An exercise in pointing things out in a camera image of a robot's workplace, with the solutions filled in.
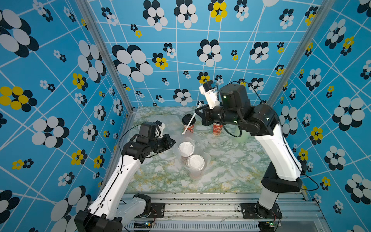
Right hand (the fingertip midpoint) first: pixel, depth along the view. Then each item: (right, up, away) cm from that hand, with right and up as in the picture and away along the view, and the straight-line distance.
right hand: (197, 110), depth 58 cm
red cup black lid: (+16, -10, +39) cm, 43 cm away
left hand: (-9, -14, +15) cm, 23 cm away
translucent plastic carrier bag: (+2, -20, +19) cm, 27 cm away
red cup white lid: (-5, -19, +20) cm, 28 cm away
